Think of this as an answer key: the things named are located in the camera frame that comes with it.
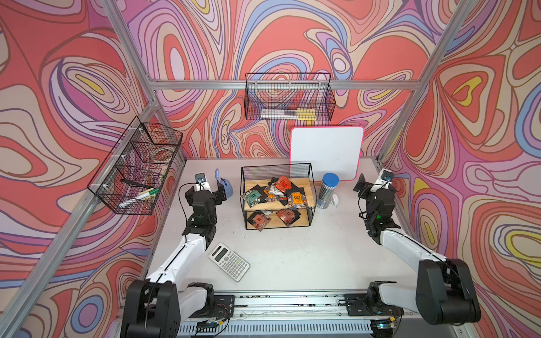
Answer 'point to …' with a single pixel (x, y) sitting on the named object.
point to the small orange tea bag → (297, 200)
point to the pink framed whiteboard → (336, 150)
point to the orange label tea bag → (270, 195)
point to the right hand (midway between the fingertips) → (372, 182)
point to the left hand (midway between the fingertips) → (208, 184)
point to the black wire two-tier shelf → (278, 196)
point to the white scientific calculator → (229, 261)
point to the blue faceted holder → (226, 184)
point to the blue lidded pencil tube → (330, 182)
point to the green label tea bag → (251, 197)
